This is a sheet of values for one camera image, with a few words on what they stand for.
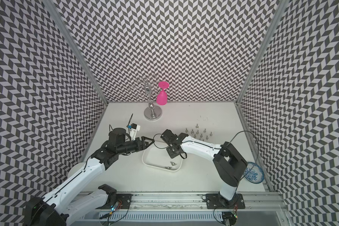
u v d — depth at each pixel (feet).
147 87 2.94
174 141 2.05
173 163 2.82
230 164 1.48
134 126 2.37
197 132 3.26
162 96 3.25
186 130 3.34
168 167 2.75
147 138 2.34
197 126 3.35
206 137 3.16
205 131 3.27
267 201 2.49
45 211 1.23
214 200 2.39
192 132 3.31
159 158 3.06
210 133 3.25
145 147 2.21
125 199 2.38
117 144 1.94
